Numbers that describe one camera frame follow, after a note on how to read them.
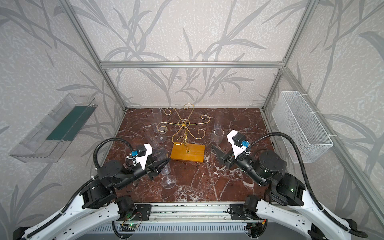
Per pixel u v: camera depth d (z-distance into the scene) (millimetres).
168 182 720
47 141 640
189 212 753
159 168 560
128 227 720
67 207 445
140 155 490
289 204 393
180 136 1048
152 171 539
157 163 544
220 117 883
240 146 414
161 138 1019
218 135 811
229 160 454
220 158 459
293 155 426
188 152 937
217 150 490
